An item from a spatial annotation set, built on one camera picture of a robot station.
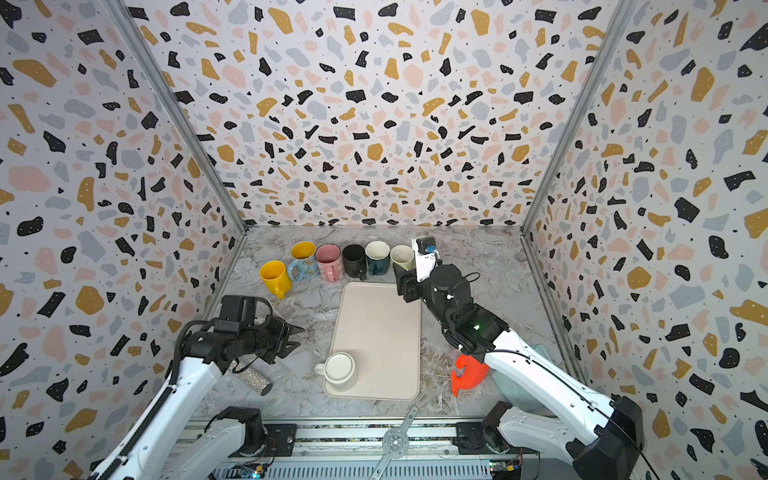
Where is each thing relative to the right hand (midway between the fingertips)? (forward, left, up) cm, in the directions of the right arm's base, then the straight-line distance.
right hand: (403, 256), depth 69 cm
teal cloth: (-21, -32, -33) cm, 50 cm away
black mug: (+20, +17, -28) cm, 38 cm away
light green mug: (+25, 0, -31) cm, 40 cm away
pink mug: (+20, +26, -26) cm, 42 cm away
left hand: (-10, +25, -17) cm, 32 cm away
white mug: (-17, +17, -26) cm, 36 cm away
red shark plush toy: (-17, -19, -31) cm, 40 cm away
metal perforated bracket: (-33, +1, -33) cm, 47 cm away
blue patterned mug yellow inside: (+16, +33, -24) cm, 44 cm away
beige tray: (-4, +6, -33) cm, 34 cm away
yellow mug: (+11, +41, -25) cm, 49 cm away
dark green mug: (+22, +9, -27) cm, 36 cm away
